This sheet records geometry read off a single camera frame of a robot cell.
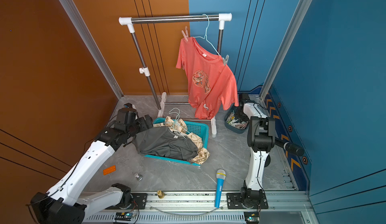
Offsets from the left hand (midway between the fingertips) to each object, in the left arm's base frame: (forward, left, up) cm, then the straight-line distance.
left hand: (146, 119), depth 79 cm
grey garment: (-6, -9, -14) cm, 18 cm away
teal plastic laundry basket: (+4, -28, -15) cm, 32 cm away
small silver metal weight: (-23, +4, -20) cm, 31 cm away
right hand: (+17, -58, -20) cm, 64 cm away
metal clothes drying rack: (+21, -2, -21) cm, 29 cm away
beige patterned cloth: (+5, -16, -14) cm, 21 cm away
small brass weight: (-32, -9, -20) cm, 38 cm away
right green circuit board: (-40, -54, -24) cm, 71 cm away
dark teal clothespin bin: (+11, -50, -21) cm, 55 cm away
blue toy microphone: (-22, -39, -18) cm, 49 cm away
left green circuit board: (-40, +7, -23) cm, 47 cm away
